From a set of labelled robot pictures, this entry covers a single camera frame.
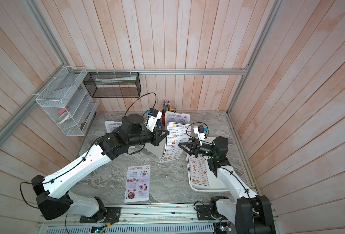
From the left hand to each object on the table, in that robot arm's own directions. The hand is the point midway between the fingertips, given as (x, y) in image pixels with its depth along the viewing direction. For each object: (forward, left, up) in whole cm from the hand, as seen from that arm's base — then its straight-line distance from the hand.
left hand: (168, 136), depth 65 cm
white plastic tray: (-10, -29, -36) cm, 47 cm away
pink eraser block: (+22, +62, -6) cm, 66 cm away
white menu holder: (+18, +36, -15) cm, 43 cm away
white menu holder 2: (+11, +7, -33) cm, 36 cm away
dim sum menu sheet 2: (-4, -18, -30) cm, 35 cm away
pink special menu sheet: (-12, +18, -34) cm, 40 cm away
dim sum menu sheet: (+2, -5, -1) cm, 6 cm away
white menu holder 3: (+25, -3, -14) cm, 29 cm away
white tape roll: (+18, +61, -8) cm, 64 cm away
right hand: (+1, -6, -9) cm, 11 cm away
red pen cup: (+39, +2, -19) cm, 43 cm away
